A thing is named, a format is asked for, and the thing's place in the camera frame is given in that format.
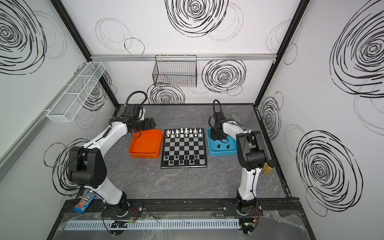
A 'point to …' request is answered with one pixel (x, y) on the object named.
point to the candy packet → (83, 204)
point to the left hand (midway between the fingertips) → (151, 124)
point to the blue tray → (218, 148)
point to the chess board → (184, 148)
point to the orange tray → (149, 145)
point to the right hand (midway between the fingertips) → (212, 136)
